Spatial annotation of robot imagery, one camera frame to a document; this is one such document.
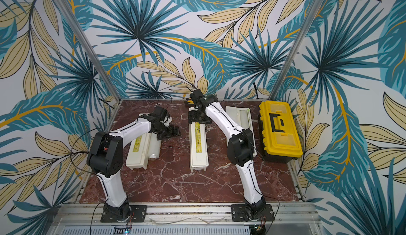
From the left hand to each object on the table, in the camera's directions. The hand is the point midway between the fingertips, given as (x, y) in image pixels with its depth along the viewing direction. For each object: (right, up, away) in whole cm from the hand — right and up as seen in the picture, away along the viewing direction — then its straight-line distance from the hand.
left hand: (174, 136), depth 93 cm
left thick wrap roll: (-10, -6, -2) cm, 12 cm away
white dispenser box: (-17, -7, -9) cm, 20 cm away
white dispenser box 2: (+15, -7, -12) cm, 20 cm away
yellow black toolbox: (+57, +2, -11) cm, 58 cm away
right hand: (+13, +9, -1) cm, 16 cm away
